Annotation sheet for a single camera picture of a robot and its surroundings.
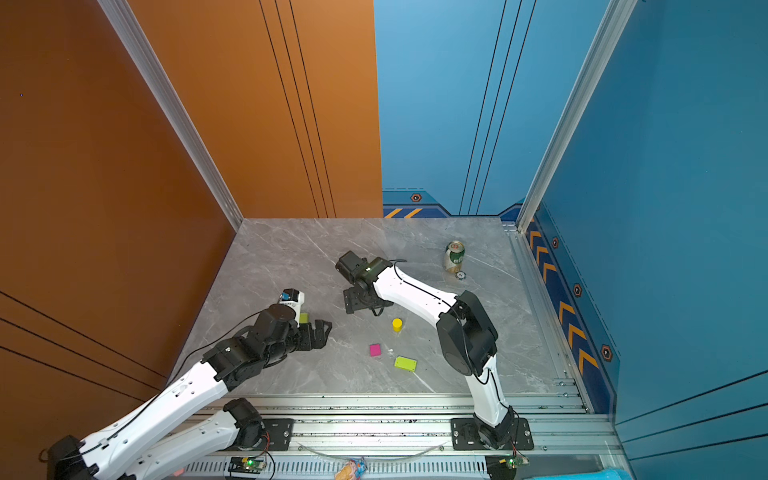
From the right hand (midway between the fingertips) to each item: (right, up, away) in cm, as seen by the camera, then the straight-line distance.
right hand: (362, 304), depth 88 cm
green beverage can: (+30, +14, +11) cm, 35 cm away
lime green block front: (+13, -16, -4) cm, 21 cm away
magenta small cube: (+4, -14, 0) cm, 14 cm away
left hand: (-10, -3, -10) cm, 14 cm away
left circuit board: (-26, -35, -17) cm, 47 cm away
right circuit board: (+38, -34, -19) cm, 54 cm away
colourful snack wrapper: (0, -34, -21) cm, 40 cm away
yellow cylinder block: (+11, -7, +1) cm, 13 cm away
